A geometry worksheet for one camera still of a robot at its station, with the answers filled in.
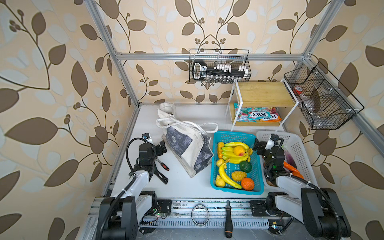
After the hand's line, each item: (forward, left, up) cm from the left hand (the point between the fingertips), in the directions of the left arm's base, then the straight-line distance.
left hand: (156, 141), depth 87 cm
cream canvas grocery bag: (-3, -19, +7) cm, 20 cm away
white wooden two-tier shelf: (+11, -56, +23) cm, 62 cm away
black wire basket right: (+10, -87, +25) cm, 91 cm away
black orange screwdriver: (-38, -40, -8) cm, 56 cm away
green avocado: (-12, -52, -4) cm, 53 cm away
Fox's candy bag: (+14, -58, +11) cm, 61 cm away
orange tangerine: (-21, -51, -3) cm, 55 cm away
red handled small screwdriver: (-10, -4, -10) cm, 15 cm away
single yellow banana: (-19, -40, -4) cm, 44 cm away
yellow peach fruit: (-4, -48, -1) cm, 49 cm away
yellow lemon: (-9, -38, -5) cm, 39 cm away
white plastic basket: (+4, -83, -4) cm, 83 cm away
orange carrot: (-14, -78, -5) cm, 80 cm away
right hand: (+2, -64, 0) cm, 64 cm away
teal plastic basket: (-16, -56, -4) cm, 59 cm away
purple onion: (-5, -79, -7) cm, 80 cm away
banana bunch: (-4, -43, -6) cm, 44 cm away
